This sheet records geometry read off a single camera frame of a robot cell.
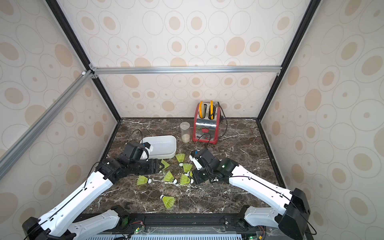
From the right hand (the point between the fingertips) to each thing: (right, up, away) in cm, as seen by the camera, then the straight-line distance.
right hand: (192, 179), depth 73 cm
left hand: (-14, +7, -1) cm, 16 cm away
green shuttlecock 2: (-12, -13, +4) cm, 18 cm away
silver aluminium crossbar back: (-6, +72, +43) cm, 84 cm away
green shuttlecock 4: (-28, -4, +11) cm, 30 cm away
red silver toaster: (+8, +30, +21) cm, 37 cm away
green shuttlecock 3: (-4, -4, +11) cm, 13 cm away
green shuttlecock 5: (-13, -3, +12) cm, 18 cm away
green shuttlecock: (-3, +2, +16) cm, 16 cm away
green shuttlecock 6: (-8, +7, +22) cm, 24 cm away
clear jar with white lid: (-5, +27, +22) cm, 35 cm away
